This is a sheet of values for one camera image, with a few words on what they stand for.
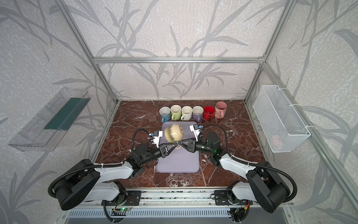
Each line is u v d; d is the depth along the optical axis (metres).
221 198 0.73
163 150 0.70
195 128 0.72
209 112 1.08
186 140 0.75
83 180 0.43
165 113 1.02
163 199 0.75
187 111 1.05
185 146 0.72
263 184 0.42
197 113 1.06
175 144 0.75
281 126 0.63
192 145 0.69
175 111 1.03
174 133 0.72
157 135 0.72
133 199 0.72
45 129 0.65
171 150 0.75
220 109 1.02
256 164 0.47
